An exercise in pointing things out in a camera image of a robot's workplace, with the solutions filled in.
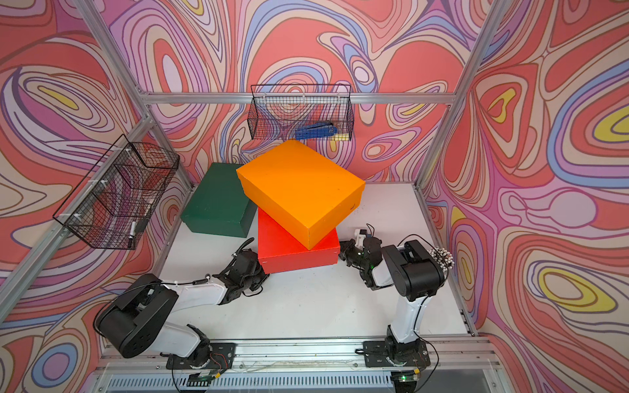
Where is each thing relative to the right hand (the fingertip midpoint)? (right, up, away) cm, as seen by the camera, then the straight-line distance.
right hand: (329, 248), depth 93 cm
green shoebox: (-45, +17, +6) cm, 48 cm away
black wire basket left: (-68, +15, -20) cm, 73 cm away
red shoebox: (-17, +2, -18) cm, 25 cm away
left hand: (-20, -7, -2) cm, 21 cm away
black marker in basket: (-60, +8, -21) cm, 64 cm away
